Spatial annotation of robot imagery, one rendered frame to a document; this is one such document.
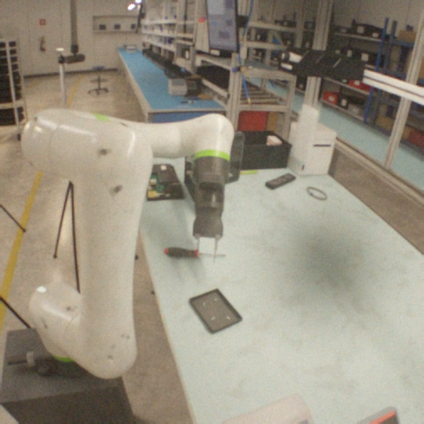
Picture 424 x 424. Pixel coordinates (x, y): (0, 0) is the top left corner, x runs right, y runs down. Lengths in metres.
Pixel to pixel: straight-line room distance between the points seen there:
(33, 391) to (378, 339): 0.88
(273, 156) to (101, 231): 1.07
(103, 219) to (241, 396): 0.41
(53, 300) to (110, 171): 0.40
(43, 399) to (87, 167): 0.65
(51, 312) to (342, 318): 0.68
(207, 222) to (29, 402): 0.67
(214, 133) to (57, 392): 0.79
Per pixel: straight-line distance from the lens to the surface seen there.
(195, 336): 0.71
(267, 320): 0.76
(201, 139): 0.84
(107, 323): 0.60
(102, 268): 0.53
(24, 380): 0.96
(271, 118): 3.00
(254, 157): 1.40
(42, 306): 0.75
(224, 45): 2.32
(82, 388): 0.90
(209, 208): 0.79
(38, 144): 0.56
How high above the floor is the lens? 1.58
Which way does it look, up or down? 32 degrees down
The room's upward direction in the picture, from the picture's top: 5 degrees clockwise
